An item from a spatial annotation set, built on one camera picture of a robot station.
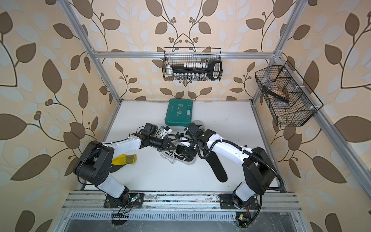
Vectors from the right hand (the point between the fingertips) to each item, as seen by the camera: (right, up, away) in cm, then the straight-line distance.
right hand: (188, 148), depth 85 cm
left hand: (-9, +2, -1) cm, 9 cm away
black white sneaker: (-10, -4, 0) cm, 11 cm away
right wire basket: (+53, +28, -11) cm, 61 cm away
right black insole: (+16, -10, 0) cm, 19 cm away
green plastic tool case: (-7, +22, +23) cm, 32 cm away
